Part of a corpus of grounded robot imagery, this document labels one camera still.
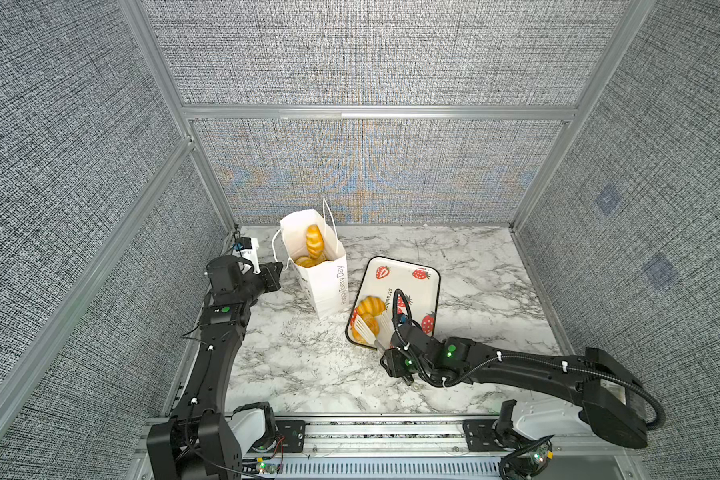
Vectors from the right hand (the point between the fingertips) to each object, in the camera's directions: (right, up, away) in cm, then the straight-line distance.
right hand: (385, 361), depth 80 cm
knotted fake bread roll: (-3, +7, +10) cm, 13 cm away
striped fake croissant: (-21, +32, +13) cm, 40 cm away
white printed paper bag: (-16, +20, +2) cm, 25 cm away
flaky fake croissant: (-23, +26, +12) cm, 37 cm away
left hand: (-28, +26, 0) cm, 38 cm away
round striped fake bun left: (-3, +13, +12) cm, 18 cm away
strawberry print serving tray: (+1, +20, +24) cm, 31 cm away
